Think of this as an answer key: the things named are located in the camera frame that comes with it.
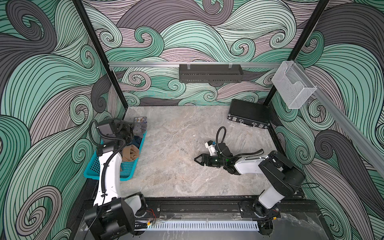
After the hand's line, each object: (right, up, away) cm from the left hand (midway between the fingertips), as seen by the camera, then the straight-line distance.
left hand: (134, 121), depth 77 cm
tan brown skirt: (-2, -17, +1) cm, 17 cm away
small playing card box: (-8, +1, +34) cm, 34 cm away
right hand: (+33, -24, +10) cm, 42 cm away
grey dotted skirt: (+5, -3, -5) cm, 8 cm away
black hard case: (+81, +5, +43) cm, 92 cm away
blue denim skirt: (-5, -13, +16) cm, 21 cm away
